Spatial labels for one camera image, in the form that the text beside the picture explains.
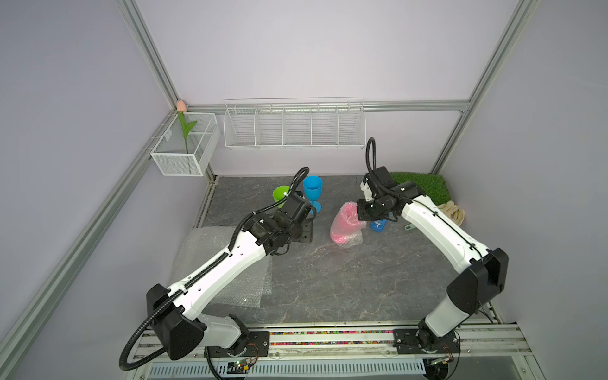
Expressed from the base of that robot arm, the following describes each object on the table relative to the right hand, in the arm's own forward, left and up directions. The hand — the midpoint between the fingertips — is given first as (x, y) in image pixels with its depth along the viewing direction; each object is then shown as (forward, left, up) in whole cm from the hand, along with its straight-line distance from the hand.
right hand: (358, 212), depth 82 cm
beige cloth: (+14, -48, -19) cm, 53 cm away
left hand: (-9, +19, +3) cm, 21 cm away
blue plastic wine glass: (+18, +16, -6) cm, 25 cm away
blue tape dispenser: (+6, -12, -17) cm, 22 cm away
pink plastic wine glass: (-7, +5, +1) cm, 8 cm away
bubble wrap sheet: (-5, 0, -16) cm, 16 cm away
